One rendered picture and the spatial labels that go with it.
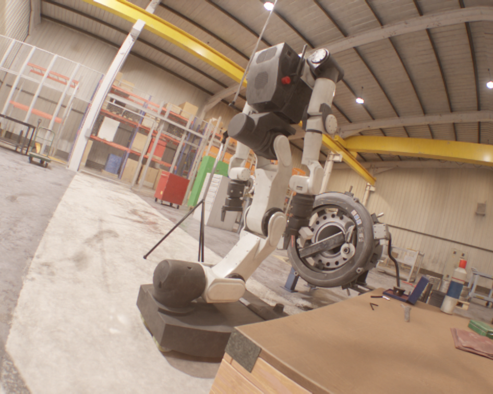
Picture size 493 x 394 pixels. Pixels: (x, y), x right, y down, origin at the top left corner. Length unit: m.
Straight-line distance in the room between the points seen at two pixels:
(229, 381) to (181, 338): 0.56
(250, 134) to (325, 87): 0.37
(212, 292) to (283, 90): 0.87
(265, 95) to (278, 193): 0.44
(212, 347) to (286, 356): 0.67
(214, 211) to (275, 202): 4.39
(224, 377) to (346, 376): 0.17
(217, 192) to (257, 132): 4.47
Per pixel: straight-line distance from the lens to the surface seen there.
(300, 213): 0.94
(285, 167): 1.09
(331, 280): 1.87
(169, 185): 6.65
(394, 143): 14.23
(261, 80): 1.12
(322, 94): 1.03
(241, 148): 1.27
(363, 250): 1.80
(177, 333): 0.92
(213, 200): 5.41
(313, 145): 0.96
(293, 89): 1.09
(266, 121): 1.02
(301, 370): 0.32
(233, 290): 1.05
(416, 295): 1.06
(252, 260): 1.11
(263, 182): 1.11
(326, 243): 1.88
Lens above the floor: 0.63
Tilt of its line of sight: 2 degrees up
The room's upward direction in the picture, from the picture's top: 18 degrees clockwise
